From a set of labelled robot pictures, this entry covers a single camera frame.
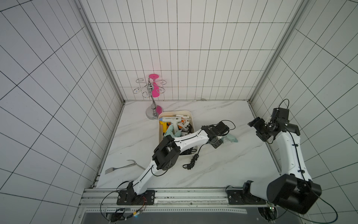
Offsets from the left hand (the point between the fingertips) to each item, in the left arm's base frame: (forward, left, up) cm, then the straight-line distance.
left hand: (212, 141), depth 90 cm
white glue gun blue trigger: (+15, +26, +3) cm, 30 cm away
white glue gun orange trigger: (+14, +19, -2) cm, 24 cm away
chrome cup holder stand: (+28, +45, -4) cm, 54 cm away
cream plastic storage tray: (+24, +19, 0) cm, 31 cm away
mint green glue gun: (+5, +24, 0) cm, 24 cm away
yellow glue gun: (+13, +33, 0) cm, 35 cm away
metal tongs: (-17, +63, -5) cm, 66 cm away
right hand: (+3, -18, +15) cm, 24 cm away
